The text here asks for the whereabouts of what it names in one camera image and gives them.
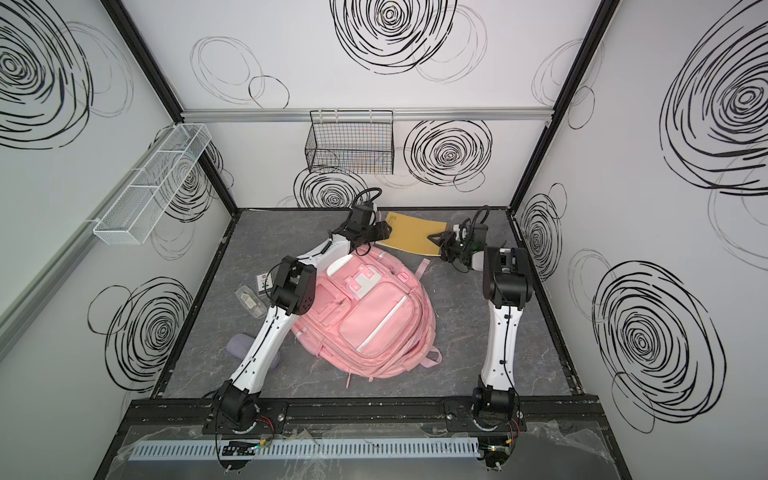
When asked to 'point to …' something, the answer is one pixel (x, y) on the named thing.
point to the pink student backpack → (373, 317)
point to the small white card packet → (264, 281)
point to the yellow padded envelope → (413, 233)
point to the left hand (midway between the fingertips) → (392, 228)
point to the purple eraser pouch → (239, 344)
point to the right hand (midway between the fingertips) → (432, 240)
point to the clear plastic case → (252, 301)
